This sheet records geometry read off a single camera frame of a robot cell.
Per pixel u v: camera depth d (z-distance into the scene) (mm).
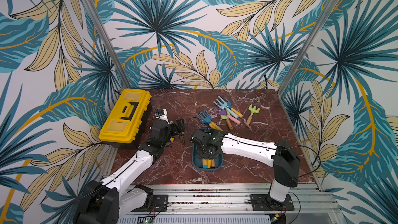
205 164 750
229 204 747
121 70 1042
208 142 587
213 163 842
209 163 814
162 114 718
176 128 738
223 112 1068
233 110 1070
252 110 1097
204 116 1046
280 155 502
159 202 734
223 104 1099
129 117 837
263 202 729
